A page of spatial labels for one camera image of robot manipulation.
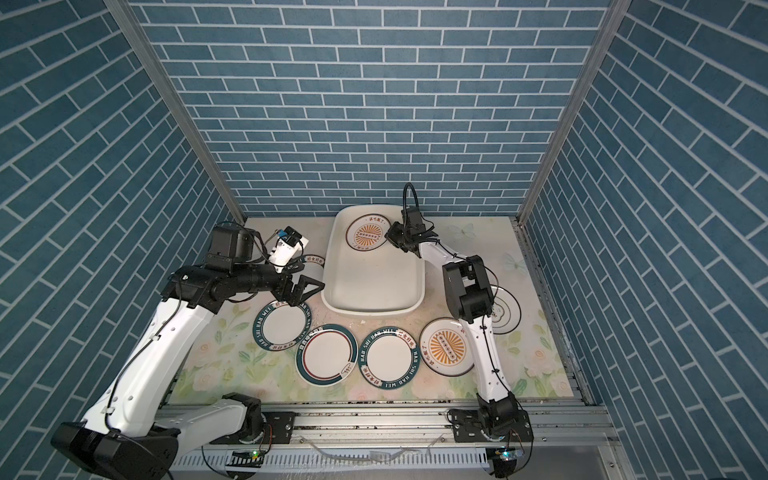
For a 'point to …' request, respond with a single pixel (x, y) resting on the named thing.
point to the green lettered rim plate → (389, 358)
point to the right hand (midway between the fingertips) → (382, 230)
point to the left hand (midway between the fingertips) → (312, 275)
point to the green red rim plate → (326, 355)
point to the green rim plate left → (280, 327)
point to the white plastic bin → (364, 272)
